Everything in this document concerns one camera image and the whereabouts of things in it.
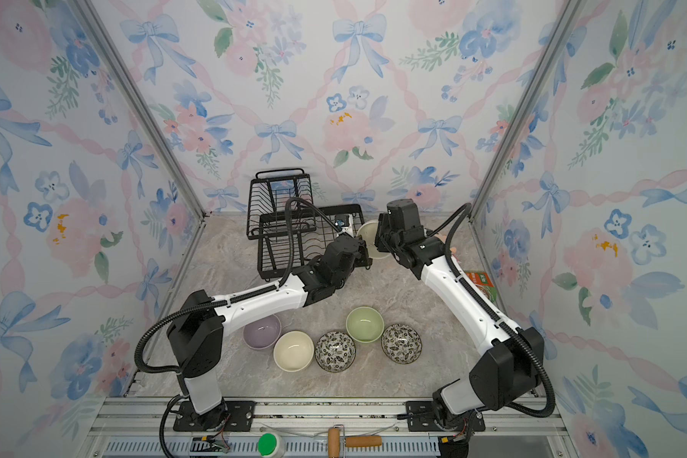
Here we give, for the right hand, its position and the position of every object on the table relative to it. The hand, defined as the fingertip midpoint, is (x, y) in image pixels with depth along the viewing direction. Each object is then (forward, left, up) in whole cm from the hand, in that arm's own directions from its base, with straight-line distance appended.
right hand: (377, 214), depth 79 cm
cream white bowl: (-28, +24, -29) cm, 47 cm away
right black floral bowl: (-25, -8, -30) cm, 40 cm away
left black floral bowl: (-28, +12, -29) cm, 42 cm away
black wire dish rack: (+23, +37, -10) cm, 44 cm away
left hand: (-4, +3, -5) cm, 7 cm away
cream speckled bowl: (-2, +2, -5) cm, 6 cm away
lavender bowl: (-25, +33, -23) cm, 47 cm away
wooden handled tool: (-49, +7, -29) cm, 58 cm away
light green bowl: (-20, +3, -27) cm, 34 cm away
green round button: (-51, +26, -21) cm, 61 cm away
